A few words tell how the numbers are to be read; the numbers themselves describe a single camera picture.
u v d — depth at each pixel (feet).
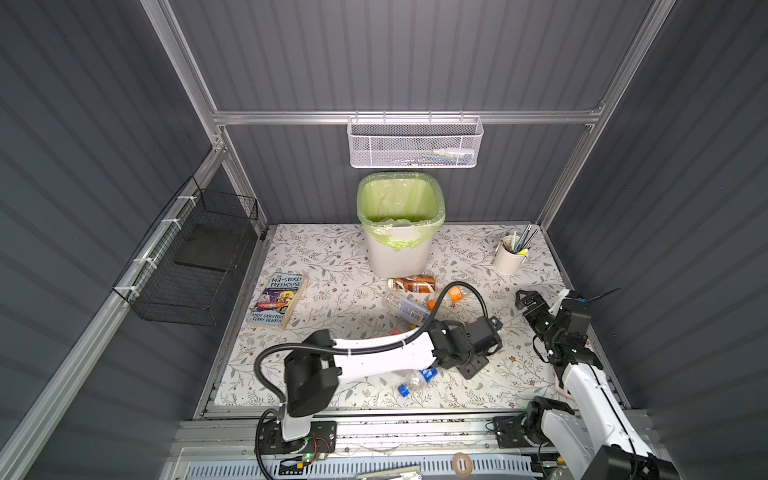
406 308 2.97
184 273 2.40
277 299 3.16
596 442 1.43
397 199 3.35
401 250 2.88
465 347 1.84
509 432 2.42
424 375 2.58
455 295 3.09
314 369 1.59
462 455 2.33
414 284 3.20
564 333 2.07
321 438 2.38
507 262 3.33
